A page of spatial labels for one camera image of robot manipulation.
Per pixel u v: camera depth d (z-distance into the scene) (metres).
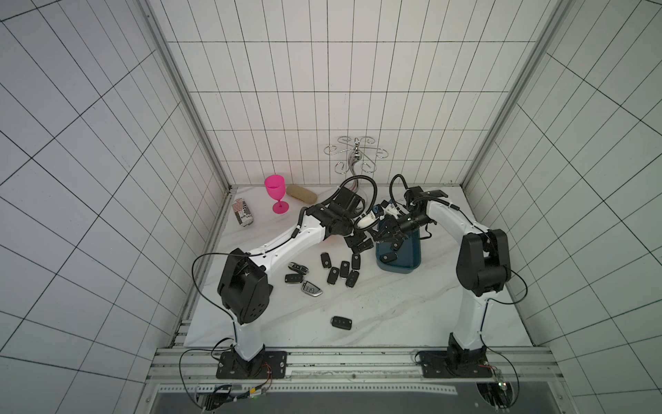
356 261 0.95
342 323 0.80
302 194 1.14
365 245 0.73
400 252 0.97
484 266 0.52
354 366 0.74
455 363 0.66
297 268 0.92
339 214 0.63
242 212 1.07
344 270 0.92
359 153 0.93
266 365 0.72
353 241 0.73
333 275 0.90
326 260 0.95
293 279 0.90
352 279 0.89
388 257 0.95
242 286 0.46
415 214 0.73
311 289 0.87
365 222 0.72
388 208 0.85
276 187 1.00
